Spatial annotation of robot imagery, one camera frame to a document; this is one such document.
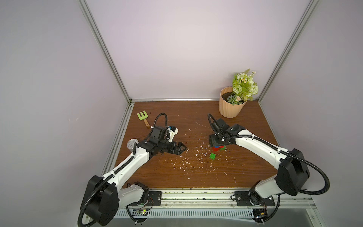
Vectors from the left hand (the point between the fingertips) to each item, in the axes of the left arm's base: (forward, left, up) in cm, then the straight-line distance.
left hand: (182, 146), depth 80 cm
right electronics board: (-30, -41, -15) cm, 53 cm away
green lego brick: (+4, -26, -10) cm, 28 cm away
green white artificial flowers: (+34, -40, +15) cm, 55 cm away
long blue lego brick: (+5, -22, -10) cm, 24 cm away
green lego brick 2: (-1, -19, -11) cm, 22 cm away
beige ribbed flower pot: (+30, -31, -1) cm, 43 cm away
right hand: (+5, -19, -1) cm, 20 cm away
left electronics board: (-30, +22, -14) cm, 40 cm away
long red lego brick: (+4, -22, -10) cm, 25 cm away
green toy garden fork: (+31, +32, -12) cm, 46 cm away
